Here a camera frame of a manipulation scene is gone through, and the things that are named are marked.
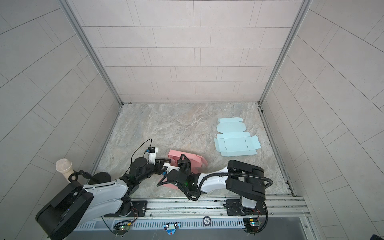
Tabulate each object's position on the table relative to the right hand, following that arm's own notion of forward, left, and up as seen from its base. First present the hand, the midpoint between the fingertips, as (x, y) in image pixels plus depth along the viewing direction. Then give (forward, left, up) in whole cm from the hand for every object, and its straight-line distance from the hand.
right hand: (183, 155), depth 82 cm
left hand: (-1, +7, -3) cm, 8 cm away
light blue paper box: (+12, -31, -9) cm, 35 cm away
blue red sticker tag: (-31, +6, -6) cm, 32 cm away
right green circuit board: (-32, -31, -9) cm, 46 cm away
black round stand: (-8, +46, -4) cm, 47 cm away
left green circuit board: (-30, +28, -5) cm, 42 cm away
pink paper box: (-5, -6, +1) cm, 8 cm away
